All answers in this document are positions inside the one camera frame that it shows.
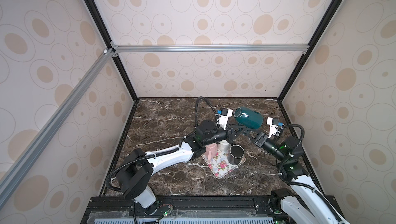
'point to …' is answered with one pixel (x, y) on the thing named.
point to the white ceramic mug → (224, 145)
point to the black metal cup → (235, 154)
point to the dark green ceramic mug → (248, 117)
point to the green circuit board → (169, 210)
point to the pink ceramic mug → (211, 149)
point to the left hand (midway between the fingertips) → (250, 129)
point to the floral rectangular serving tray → (220, 166)
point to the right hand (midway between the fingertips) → (246, 131)
